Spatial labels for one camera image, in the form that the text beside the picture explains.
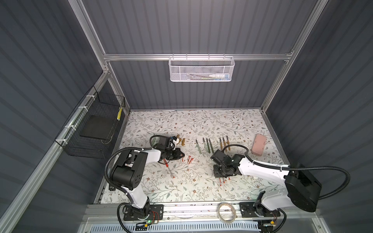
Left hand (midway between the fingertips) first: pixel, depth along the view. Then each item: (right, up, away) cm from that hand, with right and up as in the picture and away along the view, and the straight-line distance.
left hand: (185, 156), depth 93 cm
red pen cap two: (+3, -2, +1) cm, 3 cm away
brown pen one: (+25, +7, -11) cm, 29 cm away
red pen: (-11, -6, -3) cm, 13 cm away
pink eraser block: (+50, +7, +5) cm, 51 cm away
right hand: (+19, -8, -8) cm, 22 cm away
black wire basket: (-47, +17, -21) cm, 54 cm away
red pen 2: (+26, -12, -8) cm, 30 cm away
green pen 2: (+18, +5, +6) cm, 20 cm away
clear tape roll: (+26, -23, -19) cm, 39 cm away
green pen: (+9, +5, +7) cm, 12 cm away
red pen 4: (+20, -12, -12) cm, 26 cm away
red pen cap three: (-1, -2, -1) cm, 3 cm away
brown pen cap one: (-2, +8, +9) cm, 12 cm away
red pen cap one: (+4, -3, -1) cm, 5 cm away
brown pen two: (+27, +7, +7) cm, 29 cm away
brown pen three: (+25, +7, +7) cm, 27 cm away
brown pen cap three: (-4, +9, +9) cm, 14 cm away
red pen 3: (+23, -13, -9) cm, 28 cm away
